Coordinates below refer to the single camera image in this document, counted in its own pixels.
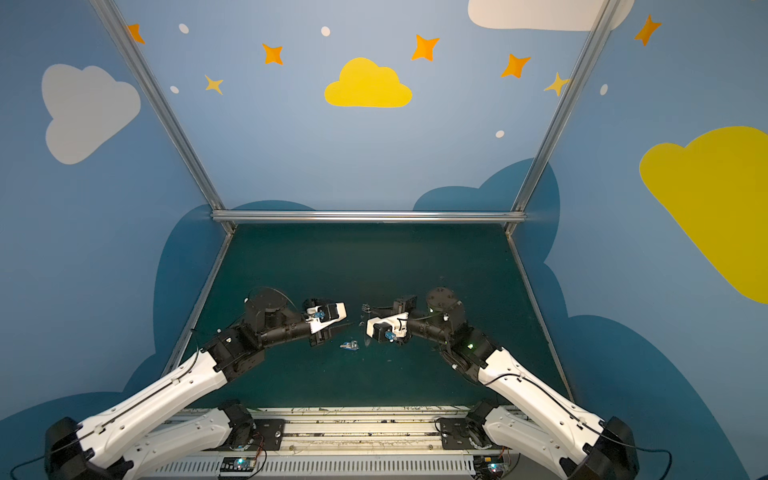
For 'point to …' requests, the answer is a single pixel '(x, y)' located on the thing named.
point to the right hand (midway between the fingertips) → (380, 297)
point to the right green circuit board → (488, 466)
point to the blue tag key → (353, 345)
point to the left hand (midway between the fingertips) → (350, 309)
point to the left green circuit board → (238, 464)
